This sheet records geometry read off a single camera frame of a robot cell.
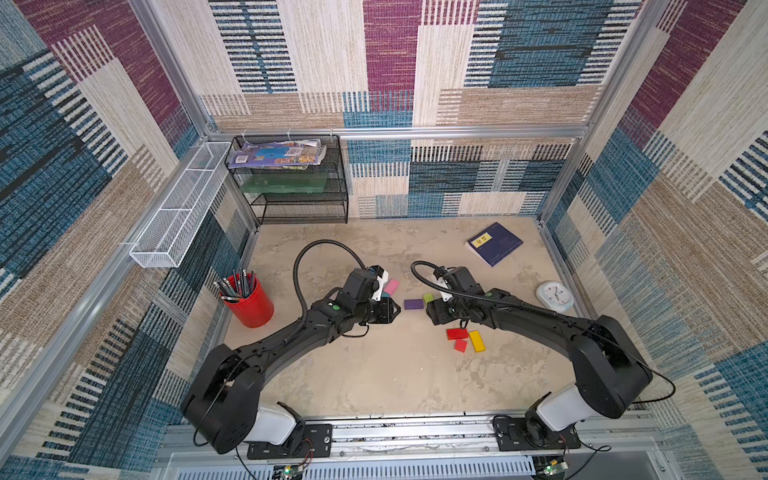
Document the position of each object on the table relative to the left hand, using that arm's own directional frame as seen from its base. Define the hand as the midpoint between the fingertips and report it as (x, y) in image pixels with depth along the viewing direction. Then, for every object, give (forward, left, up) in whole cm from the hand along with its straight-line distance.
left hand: (399, 311), depth 82 cm
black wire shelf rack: (+49, +25, -6) cm, 56 cm away
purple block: (+9, -4, -11) cm, 15 cm away
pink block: (+16, +2, -12) cm, 20 cm away
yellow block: (-4, -23, -12) cm, 26 cm away
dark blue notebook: (+33, -36, -11) cm, 50 cm away
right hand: (+4, -13, -7) cm, 16 cm away
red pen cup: (+3, +41, +2) cm, 42 cm away
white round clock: (+10, -50, -10) cm, 52 cm away
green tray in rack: (+40, +36, +13) cm, 55 cm away
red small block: (-5, -18, -13) cm, 23 cm away
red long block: (-2, -17, -11) cm, 21 cm away
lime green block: (+11, -10, -11) cm, 19 cm away
